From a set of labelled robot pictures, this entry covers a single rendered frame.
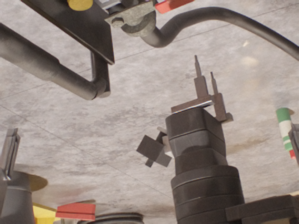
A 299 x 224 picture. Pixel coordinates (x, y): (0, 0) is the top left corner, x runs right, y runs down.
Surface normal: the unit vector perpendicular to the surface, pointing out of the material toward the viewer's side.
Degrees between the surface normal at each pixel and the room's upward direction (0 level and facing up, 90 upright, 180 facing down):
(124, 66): 0
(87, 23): 90
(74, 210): 90
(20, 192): 95
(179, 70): 0
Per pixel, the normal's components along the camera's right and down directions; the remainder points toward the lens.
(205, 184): -0.15, -0.38
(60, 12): 0.88, -0.30
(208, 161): 0.09, -0.51
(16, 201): 0.63, -0.46
